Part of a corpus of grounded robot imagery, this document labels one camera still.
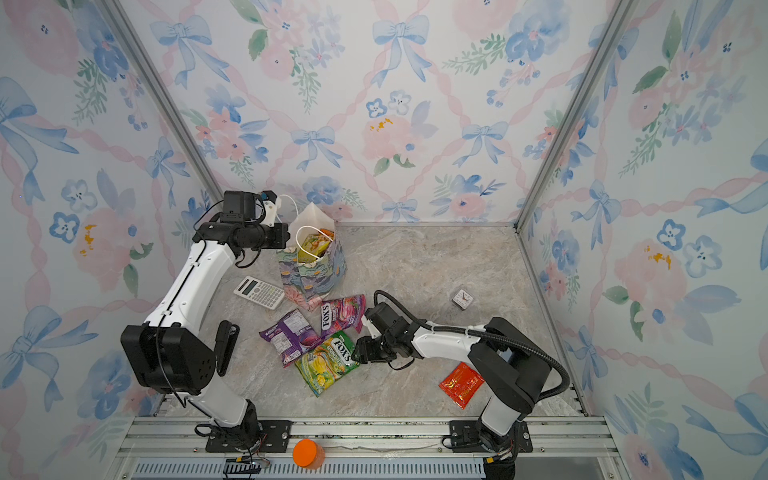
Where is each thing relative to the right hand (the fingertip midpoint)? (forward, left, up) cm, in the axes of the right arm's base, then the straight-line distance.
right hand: (357, 356), depth 84 cm
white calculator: (+21, +33, 0) cm, 39 cm away
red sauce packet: (-7, -29, -2) cm, 30 cm away
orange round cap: (-24, +8, +7) cm, 26 cm away
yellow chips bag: (+28, +14, +16) cm, 35 cm away
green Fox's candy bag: (-2, +8, 0) cm, 8 cm away
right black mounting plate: (-19, -28, -2) cm, 34 cm away
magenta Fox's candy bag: (+12, +5, +2) cm, 14 cm away
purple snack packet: (+5, +20, 0) cm, 21 cm away
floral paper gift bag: (+16, +13, +14) cm, 25 cm away
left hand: (+26, +19, +24) cm, 40 cm away
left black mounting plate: (-20, +19, -3) cm, 27 cm away
